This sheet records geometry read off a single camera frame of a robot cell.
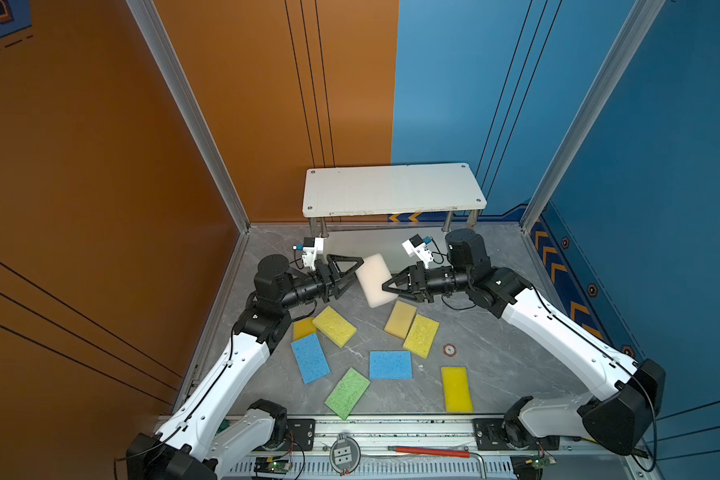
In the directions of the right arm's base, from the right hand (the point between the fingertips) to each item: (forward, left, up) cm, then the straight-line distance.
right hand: (384, 291), depth 64 cm
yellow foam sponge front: (-12, -20, -31) cm, 39 cm away
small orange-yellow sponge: (+5, +24, -28) cm, 37 cm away
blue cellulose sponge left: (-4, +20, -28) cm, 35 cm away
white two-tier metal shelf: (+32, -3, +3) cm, 32 cm away
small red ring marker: (0, -20, -31) cm, 37 cm away
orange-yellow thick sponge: (+8, -6, -29) cm, 31 cm away
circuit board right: (-28, -36, -32) cm, 56 cm away
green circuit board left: (-28, +27, -32) cm, 51 cm away
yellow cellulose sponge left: (+6, +15, -28) cm, 33 cm away
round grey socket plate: (-27, +9, -24) cm, 37 cm away
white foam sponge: (+3, +3, +1) cm, 4 cm away
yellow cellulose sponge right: (+3, -12, -31) cm, 33 cm away
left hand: (+4, +5, +3) cm, 7 cm away
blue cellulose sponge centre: (-5, -2, -30) cm, 30 cm away
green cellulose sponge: (-13, +10, -31) cm, 34 cm away
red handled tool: (-26, -19, -32) cm, 45 cm away
